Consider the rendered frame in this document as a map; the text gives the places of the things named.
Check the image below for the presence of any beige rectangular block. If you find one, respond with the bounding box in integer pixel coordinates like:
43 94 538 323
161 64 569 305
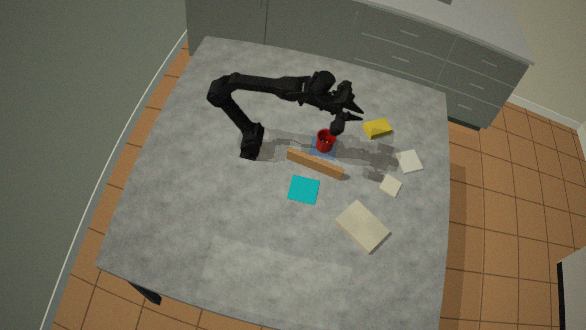
378 175 402 198

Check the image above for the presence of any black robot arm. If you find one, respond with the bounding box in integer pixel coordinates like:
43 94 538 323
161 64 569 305
207 71 355 161

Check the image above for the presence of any cream flat panel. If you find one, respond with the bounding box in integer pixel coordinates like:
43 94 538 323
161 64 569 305
395 149 423 174

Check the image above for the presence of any beige flat block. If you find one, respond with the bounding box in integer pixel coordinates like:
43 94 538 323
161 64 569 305
334 199 390 255

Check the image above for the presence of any long wooden beam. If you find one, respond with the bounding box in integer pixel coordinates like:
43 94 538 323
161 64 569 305
286 147 344 181

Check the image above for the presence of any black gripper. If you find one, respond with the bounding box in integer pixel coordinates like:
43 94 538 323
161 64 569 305
317 80 364 136

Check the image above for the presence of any yellow block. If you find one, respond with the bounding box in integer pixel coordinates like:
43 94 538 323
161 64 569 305
363 118 392 140

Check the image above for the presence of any red cup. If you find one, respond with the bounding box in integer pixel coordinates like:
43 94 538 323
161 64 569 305
316 128 336 153

